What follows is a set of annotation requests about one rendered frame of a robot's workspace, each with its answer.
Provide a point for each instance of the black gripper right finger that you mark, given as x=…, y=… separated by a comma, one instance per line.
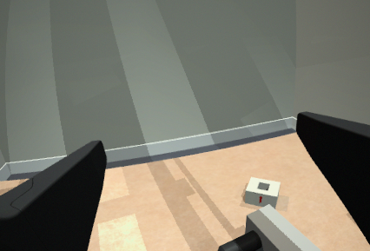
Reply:
x=341, y=150

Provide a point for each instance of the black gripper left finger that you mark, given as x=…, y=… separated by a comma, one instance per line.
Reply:
x=56, y=209

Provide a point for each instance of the grey block with square hole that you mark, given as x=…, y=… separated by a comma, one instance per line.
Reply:
x=261, y=192

